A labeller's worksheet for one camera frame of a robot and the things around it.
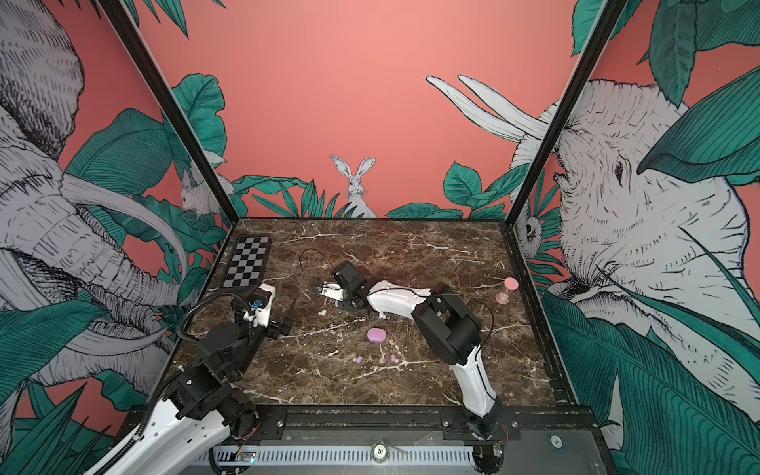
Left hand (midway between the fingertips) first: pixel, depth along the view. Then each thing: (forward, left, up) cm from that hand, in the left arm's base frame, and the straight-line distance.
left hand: (275, 290), depth 71 cm
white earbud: (+6, -7, -24) cm, 26 cm away
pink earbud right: (-10, -29, -24) cm, 39 cm away
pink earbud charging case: (-3, -24, -23) cm, 34 cm away
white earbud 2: (+4, -26, -24) cm, 36 cm away
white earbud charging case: (+5, -12, -10) cm, 17 cm away
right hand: (+12, -13, -19) cm, 26 cm away
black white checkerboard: (+23, +21, -21) cm, 38 cm away
